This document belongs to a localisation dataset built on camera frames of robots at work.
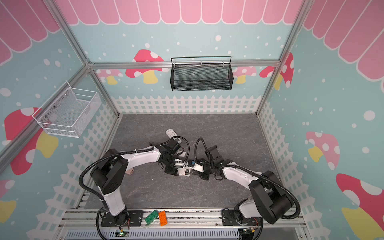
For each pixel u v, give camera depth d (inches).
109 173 19.1
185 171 35.2
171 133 41.9
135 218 29.4
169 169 31.8
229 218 29.1
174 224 28.8
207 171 29.8
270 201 16.7
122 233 28.6
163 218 29.2
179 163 31.2
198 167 29.4
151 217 29.1
